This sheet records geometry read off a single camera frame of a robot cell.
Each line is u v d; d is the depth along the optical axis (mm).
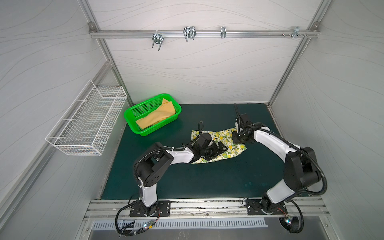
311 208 747
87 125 689
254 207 733
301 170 449
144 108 1111
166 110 1143
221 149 780
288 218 718
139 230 666
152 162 519
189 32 765
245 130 653
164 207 737
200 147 714
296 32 765
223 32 782
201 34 780
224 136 977
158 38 799
